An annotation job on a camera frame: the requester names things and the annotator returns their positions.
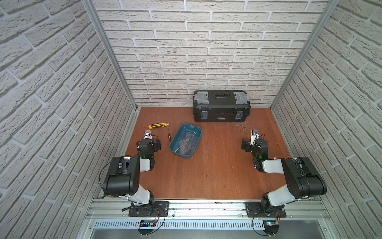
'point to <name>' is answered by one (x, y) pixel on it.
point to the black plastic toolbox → (220, 105)
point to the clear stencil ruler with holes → (186, 135)
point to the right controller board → (271, 227)
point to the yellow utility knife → (160, 125)
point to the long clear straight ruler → (185, 142)
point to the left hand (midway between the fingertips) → (149, 136)
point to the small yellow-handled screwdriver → (169, 134)
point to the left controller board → (146, 223)
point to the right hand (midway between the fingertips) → (252, 138)
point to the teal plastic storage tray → (175, 142)
